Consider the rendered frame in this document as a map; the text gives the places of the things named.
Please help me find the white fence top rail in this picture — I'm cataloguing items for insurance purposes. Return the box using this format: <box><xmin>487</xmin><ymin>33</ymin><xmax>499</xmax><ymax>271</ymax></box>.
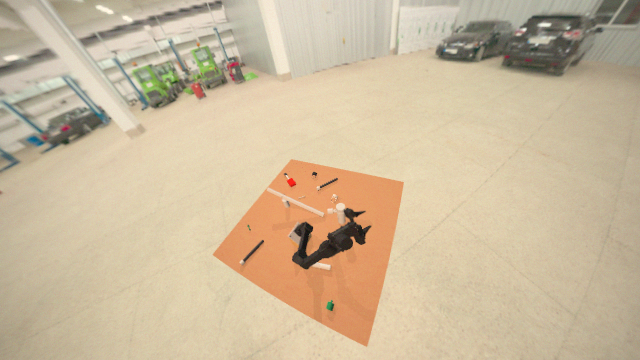
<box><xmin>267</xmin><ymin>188</ymin><xmax>324</xmax><ymax>217</ymax></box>

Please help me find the grey cylinder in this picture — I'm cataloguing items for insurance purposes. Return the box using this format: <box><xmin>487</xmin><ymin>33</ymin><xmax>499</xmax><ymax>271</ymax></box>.
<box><xmin>336</xmin><ymin>203</ymin><xmax>346</xmax><ymax>224</ymax></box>

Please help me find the beige open-topped cup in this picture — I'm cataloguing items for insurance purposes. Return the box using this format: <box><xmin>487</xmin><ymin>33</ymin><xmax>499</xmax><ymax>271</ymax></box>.
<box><xmin>328</xmin><ymin>209</ymin><xmax>345</xmax><ymax>216</ymax></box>

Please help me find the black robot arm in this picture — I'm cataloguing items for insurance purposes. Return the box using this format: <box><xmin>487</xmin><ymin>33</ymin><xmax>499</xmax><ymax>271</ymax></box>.
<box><xmin>292</xmin><ymin>222</ymin><xmax>364</xmax><ymax>270</ymax></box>

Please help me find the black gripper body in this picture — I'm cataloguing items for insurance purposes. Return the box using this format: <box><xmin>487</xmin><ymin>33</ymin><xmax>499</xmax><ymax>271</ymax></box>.
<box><xmin>340</xmin><ymin>208</ymin><xmax>366</xmax><ymax>245</ymax></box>

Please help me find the white cylindrical tube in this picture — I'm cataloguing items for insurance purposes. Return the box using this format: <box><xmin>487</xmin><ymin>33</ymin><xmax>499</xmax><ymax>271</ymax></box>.
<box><xmin>312</xmin><ymin>262</ymin><xmax>332</xmax><ymax>270</ymax></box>

